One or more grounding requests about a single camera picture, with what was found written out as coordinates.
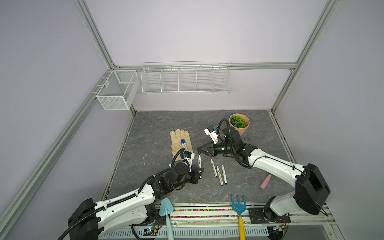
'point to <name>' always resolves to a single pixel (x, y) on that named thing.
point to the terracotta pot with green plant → (240, 122)
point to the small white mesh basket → (118, 90)
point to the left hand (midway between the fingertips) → (203, 172)
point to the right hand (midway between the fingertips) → (198, 151)
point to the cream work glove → (176, 137)
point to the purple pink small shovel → (264, 184)
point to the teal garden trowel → (166, 208)
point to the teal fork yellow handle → (240, 208)
